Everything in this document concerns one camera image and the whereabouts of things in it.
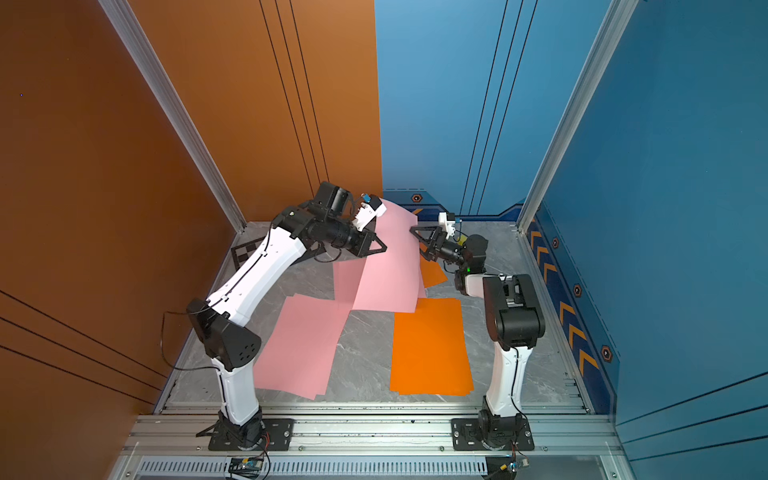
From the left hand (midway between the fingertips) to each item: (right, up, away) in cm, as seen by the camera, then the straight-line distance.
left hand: (385, 243), depth 76 cm
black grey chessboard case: (-52, -2, +33) cm, 62 cm away
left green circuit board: (-33, -54, -4) cm, 63 cm away
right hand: (+8, +1, +11) cm, 13 cm away
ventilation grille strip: (-15, -53, -6) cm, 55 cm away
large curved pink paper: (-25, -31, +5) cm, 40 cm away
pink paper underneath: (+1, -10, +7) cm, 12 cm away
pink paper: (-15, -12, +28) cm, 34 cm away
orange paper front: (+13, -32, +14) cm, 37 cm away
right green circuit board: (+27, -52, -7) cm, 59 cm away
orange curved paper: (+14, -9, +13) cm, 21 cm away
